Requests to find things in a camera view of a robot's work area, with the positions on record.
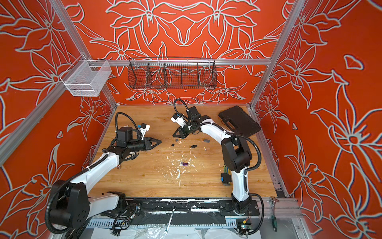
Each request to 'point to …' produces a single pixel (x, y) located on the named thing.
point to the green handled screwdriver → (274, 221)
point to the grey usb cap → (176, 140)
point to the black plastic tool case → (236, 119)
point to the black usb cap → (172, 144)
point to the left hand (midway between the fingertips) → (160, 141)
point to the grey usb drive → (207, 141)
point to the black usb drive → (193, 146)
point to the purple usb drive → (184, 164)
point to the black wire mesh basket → (171, 72)
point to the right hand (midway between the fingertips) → (174, 132)
